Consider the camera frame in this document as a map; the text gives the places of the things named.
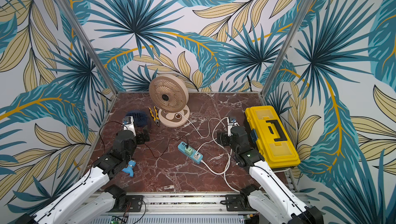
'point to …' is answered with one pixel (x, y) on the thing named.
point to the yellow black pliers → (157, 119)
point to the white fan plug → (197, 156)
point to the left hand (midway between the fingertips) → (138, 129)
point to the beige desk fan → (169, 94)
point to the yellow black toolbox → (273, 138)
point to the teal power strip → (182, 145)
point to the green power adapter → (188, 151)
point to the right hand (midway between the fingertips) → (227, 129)
